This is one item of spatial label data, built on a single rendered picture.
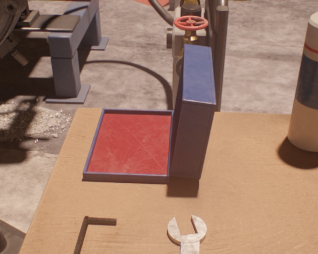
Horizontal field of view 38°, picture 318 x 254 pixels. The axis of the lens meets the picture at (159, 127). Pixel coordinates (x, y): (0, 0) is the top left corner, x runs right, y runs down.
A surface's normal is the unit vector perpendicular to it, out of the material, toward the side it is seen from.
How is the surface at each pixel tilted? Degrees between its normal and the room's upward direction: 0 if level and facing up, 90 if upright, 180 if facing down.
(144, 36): 0
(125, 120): 0
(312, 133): 90
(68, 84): 90
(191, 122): 90
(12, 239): 0
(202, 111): 90
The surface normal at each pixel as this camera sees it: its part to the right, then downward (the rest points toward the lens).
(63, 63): -0.06, 0.55
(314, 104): -0.51, 0.47
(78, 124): 0.00, -0.84
